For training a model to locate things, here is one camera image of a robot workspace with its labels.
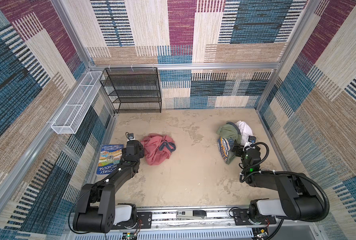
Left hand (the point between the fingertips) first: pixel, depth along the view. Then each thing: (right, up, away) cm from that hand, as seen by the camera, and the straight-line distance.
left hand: (133, 145), depth 90 cm
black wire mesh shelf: (-6, +37, +19) cm, 42 cm away
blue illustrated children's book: (-15, -9, +2) cm, 17 cm away
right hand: (+66, +1, 0) cm, 66 cm away
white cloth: (+69, +8, +4) cm, 70 cm away
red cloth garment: (+15, -2, -1) cm, 15 cm away
